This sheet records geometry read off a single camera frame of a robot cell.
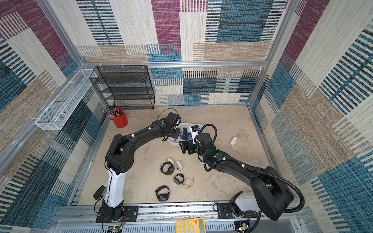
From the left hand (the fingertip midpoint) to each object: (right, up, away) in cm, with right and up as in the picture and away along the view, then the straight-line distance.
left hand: (177, 132), depth 99 cm
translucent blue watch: (+5, -3, +3) cm, 7 cm away
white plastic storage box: (-1, -6, 0) cm, 7 cm away
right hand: (+8, -5, -14) cm, 16 cm away
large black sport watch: (-5, -20, -14) cm, 25 cm away
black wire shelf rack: (-39, +33, +9) cm, 52 cm away
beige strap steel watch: (-3, -15, -12) cm, 20 cm away
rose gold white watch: (+2, -18, -14) cm, 23 cm away
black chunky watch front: (-5, -31, -24) cm, 40 cm away
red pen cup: (-42, +7, +8) cm, 43 cm away
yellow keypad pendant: (+11, -41, -30) cm, 52 cm away
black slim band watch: (+2, -25, -16) cm, 30 cm away
